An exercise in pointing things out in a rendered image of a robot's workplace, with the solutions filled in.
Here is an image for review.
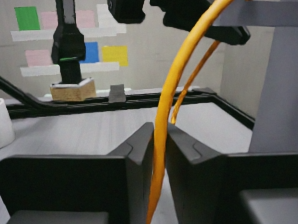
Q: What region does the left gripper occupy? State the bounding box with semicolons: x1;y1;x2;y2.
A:
107;0;251;46

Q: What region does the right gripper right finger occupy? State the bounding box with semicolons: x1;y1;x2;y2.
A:
165;121;298;224

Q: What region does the white mug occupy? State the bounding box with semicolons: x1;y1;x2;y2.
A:
0;99;16;149

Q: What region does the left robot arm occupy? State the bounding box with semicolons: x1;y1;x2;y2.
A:
51;0;86;84

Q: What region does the orange cable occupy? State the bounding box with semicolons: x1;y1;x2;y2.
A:
146;0;234;224

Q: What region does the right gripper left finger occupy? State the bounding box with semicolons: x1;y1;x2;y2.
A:
0;122;154;224

